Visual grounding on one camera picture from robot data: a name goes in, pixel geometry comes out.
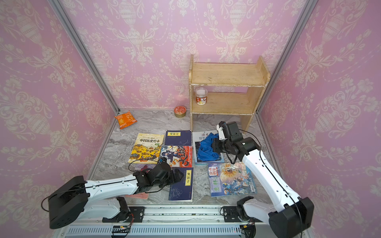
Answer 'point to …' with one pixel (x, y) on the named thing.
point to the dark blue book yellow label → (178, 138)
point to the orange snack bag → (125, 120)
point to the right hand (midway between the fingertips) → (214, 144)
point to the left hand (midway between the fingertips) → (180, 180)
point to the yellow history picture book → (147, 148)
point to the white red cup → (201, 95)
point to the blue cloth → (206, 152)
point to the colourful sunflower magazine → (230, 178)
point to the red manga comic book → (177, 156)
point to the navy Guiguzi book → (182, 190)
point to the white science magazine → (198, 137)
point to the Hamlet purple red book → (141, 167)
